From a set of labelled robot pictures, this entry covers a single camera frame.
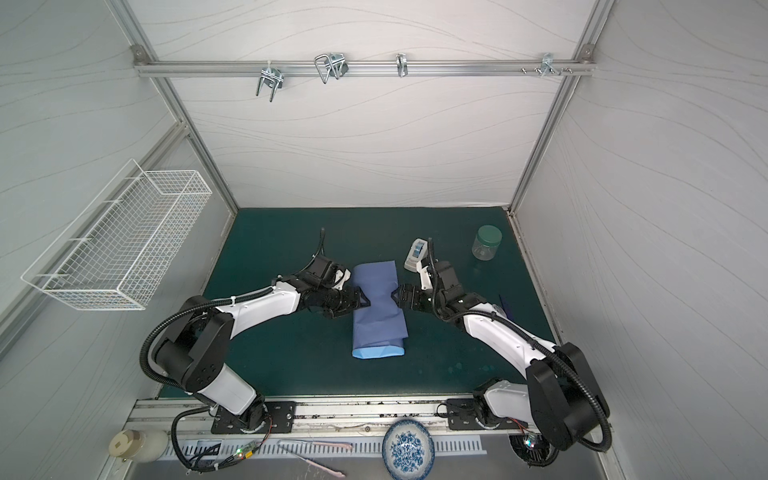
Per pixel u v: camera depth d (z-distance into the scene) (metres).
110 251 0.66
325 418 0.75
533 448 0.72
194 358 0.45
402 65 0.78
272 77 0.79
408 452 0.69
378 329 0.82
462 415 0.73
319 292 0.72
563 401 0.41
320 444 0.70
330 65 0.77
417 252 1.02
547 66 0.77
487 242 0.99
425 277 0.78
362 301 0.82
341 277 0.76
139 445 0.64
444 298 0.65
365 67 0.79
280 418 0.74
